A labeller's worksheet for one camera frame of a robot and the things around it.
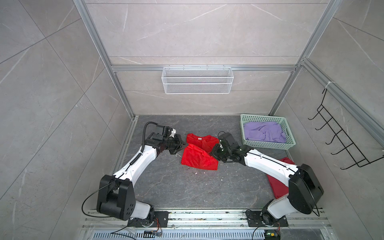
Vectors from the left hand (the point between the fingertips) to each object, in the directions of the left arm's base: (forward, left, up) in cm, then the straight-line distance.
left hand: (188, 140), depth 82 cm
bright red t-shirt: (-5, -5, -5) cm, 9 cm away
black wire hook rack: (-21, -71, +13) cm, 75 cm away
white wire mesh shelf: (+43, -7, +11) cm, 45 cm away
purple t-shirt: (+17, -60, -17) cm, 64 cm away
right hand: (-3, -11, -7) cm, 14 cm away
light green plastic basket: (+29, -43, -14) cm, 54 cm away
